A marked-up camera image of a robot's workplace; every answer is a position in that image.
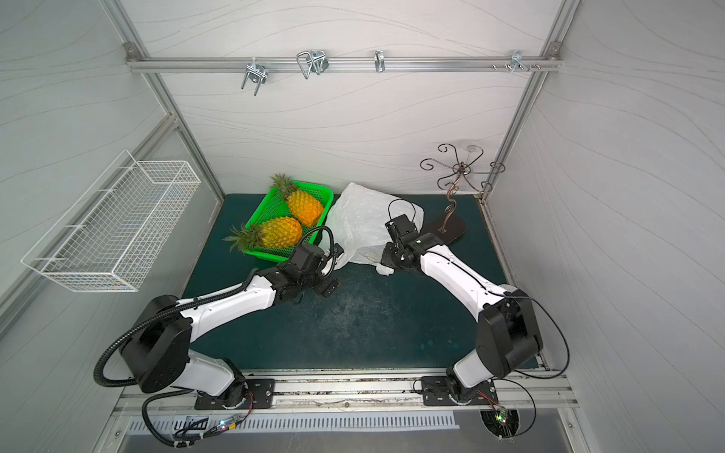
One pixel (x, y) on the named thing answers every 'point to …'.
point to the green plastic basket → (269, 203)
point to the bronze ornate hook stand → (448, 227)
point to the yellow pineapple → (275, 233)
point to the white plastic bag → (357, 224)
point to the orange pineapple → (304, 207)
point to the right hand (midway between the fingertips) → (389, 257)
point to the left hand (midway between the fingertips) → (330, 269)
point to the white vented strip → (227, 422)
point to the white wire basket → (106, 238)
